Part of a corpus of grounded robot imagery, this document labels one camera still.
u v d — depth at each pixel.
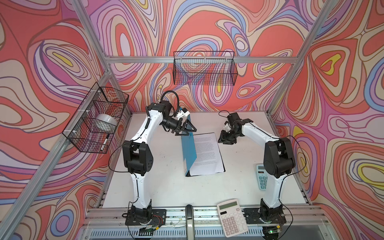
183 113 0.78
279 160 0.52
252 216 0.73
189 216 0.71
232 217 0.72
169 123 0.73
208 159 0.94
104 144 0.72
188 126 0.73
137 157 0.52
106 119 0.73
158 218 0.72
